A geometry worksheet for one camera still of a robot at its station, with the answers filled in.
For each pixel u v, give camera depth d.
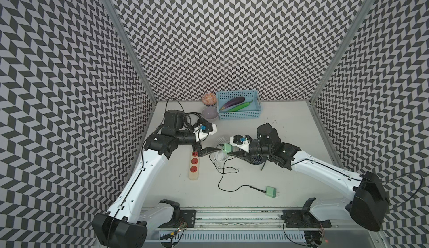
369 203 0.40
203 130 0.55
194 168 0.85
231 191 0.81
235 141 0.60
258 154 0.64
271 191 0.79
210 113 1.08
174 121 0.53
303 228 0.70
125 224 0.36
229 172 0.75
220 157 0.85
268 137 0.56
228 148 0.72
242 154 0.64
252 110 1.16
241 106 1.12
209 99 1.20
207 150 0.59
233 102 1.12
